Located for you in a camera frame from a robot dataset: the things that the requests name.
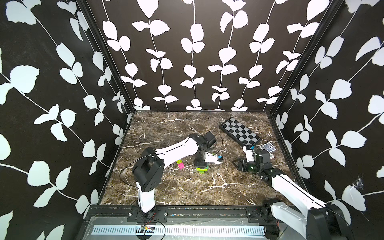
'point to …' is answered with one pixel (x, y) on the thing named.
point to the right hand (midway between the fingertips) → (234, 159)
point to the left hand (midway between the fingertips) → (203, 160)
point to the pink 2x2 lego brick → (181, 166)
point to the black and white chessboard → (239, 132)
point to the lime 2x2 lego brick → (179, 161)
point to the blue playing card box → (268, 146)
